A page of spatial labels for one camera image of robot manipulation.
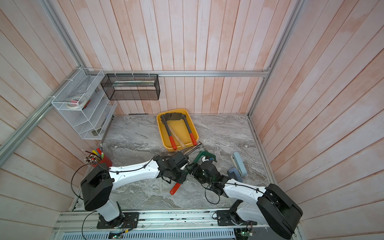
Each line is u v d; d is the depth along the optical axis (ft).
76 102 2.44
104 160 2.78
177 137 3.22
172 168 2.11
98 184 1.59
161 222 2.41
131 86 3.38
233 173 2.82
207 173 2.15
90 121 2.56
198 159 3.02
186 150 3.26
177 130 3.63
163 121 3.63
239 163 2.89
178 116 3.76
